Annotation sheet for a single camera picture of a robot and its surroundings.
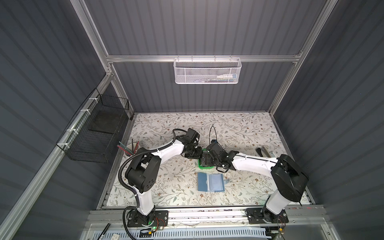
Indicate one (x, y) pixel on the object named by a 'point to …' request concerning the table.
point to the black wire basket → (91, 135)
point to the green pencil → (123, 146)
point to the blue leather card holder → (211, 182)
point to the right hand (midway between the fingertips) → (208, 160)
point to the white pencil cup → (131, 149)
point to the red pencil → (136, 146)
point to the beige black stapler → (263, 152)
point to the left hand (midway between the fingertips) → (201, 156)
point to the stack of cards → (207, 159)
